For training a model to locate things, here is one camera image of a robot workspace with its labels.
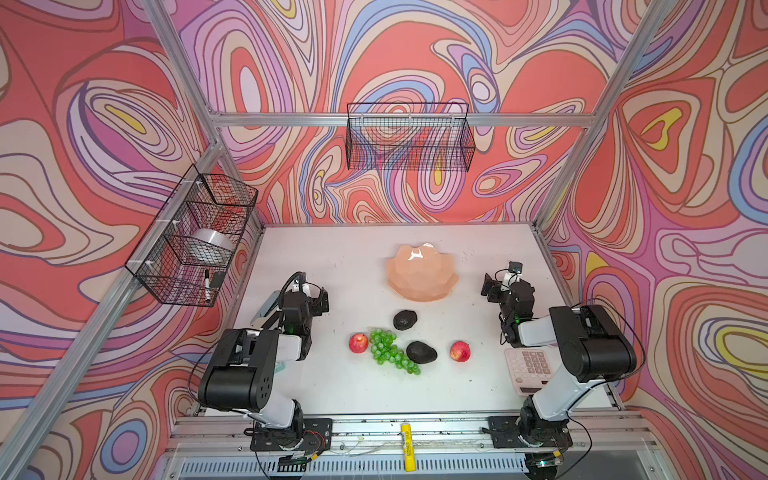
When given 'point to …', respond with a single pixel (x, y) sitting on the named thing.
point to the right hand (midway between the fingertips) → (501, 280)
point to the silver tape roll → (208, 246)
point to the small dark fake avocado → (404, 319)
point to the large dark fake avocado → (420, 352)
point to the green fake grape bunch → (384, 350)
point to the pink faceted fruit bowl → (421, 274)
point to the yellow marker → (408, 448)
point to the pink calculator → (529, 369)
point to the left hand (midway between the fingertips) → (310, 287)
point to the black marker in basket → (207, 286)
